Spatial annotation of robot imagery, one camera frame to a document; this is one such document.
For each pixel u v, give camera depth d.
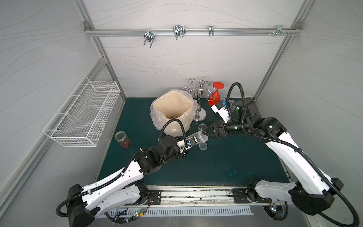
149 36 0.79
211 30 0.79
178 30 0.77
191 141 0.58
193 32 0.78
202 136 0.61
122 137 0.84
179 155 0.58
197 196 0.75
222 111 0.56
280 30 0.76
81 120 0.69
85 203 0.40
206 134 0.58
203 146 0.92
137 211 0.70
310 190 0.39
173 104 0.91
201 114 1.10
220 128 0.54
